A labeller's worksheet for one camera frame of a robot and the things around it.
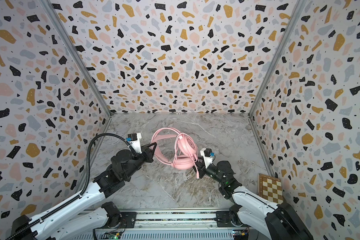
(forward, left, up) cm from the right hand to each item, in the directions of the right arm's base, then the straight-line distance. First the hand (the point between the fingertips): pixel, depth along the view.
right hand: (189, 158), depth 76 cm
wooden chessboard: (-9, -44, -16) cm, 48 cm away
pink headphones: (-1, +7, +11) cm, 13 cm away
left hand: (+3, +15, +10) cm, 19 cm away
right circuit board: (-30, -25, -20) cm, 43 cm away
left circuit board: (-31, +36, -18) cm, 50 cm away
